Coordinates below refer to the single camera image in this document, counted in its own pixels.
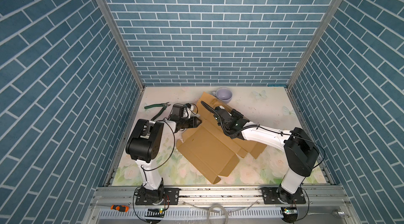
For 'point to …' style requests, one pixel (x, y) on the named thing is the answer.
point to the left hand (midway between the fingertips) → (201, 122)
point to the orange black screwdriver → (120, 207)
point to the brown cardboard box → (216, 153)
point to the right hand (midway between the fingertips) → (238, 113)
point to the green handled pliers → (164, 104)
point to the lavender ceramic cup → (224, 94)
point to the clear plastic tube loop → (224, 209)
